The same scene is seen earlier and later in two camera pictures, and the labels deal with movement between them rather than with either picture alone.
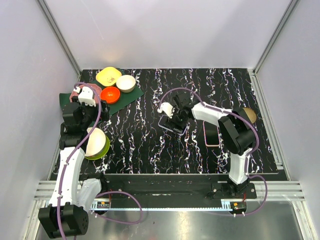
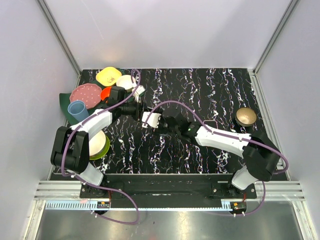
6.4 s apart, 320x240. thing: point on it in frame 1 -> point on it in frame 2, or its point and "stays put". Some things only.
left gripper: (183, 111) -> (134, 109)
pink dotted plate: (97, 91) stays put
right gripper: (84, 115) -> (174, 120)
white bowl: (97, 142) stays put
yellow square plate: (108, 76) stays put
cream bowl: (126, 83) stays put
